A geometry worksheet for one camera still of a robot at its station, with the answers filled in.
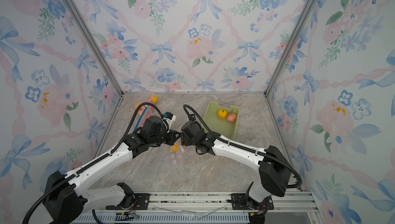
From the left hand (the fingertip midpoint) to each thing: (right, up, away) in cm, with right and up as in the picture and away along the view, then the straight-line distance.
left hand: (182, 134), depth 77 cm
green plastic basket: (+24, +6, +25) cm, 35 cm away
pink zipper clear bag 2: (-42, +18, +36) cm, 58 cm away
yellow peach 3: (-36, +16, +32) cm, 51 cm away
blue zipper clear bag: (-24, +10, +15) cm, 30 cm away
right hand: (+3, -1, +5) cm, 5 cm away
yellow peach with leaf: (+24, +9, +26) cm, 36 cm away
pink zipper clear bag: (-4, -10, +5) cm, 12 cm away
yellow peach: (-4, -9, +5) cm, 11 cm away
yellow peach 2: (-25, +20, +34) cm, 47 cm away
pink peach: (+29, +7, +23) cm, 38 cm away
